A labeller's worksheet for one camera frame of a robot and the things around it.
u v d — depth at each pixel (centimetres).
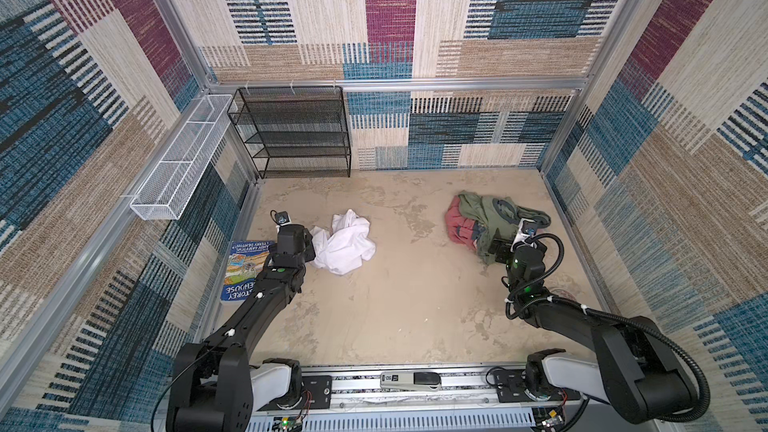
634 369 42
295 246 65
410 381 71
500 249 79
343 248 95
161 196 70
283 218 75
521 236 76
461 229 97
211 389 40
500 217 94
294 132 109
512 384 73
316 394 73
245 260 94
